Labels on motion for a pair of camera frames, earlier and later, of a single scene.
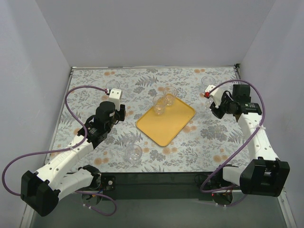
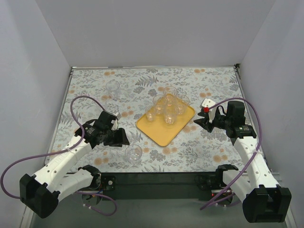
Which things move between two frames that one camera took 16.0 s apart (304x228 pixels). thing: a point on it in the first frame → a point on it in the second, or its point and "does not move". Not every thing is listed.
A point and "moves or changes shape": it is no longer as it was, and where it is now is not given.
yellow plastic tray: (162, 128) does not move
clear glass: (112, 84) does not move
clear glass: (132, 153) does not move
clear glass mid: (159, 101) does not move
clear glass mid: (207, 102) moves or changes shape
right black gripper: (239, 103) → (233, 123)
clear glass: (206, 80) → (171, 112)
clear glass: (170, 92) does not move
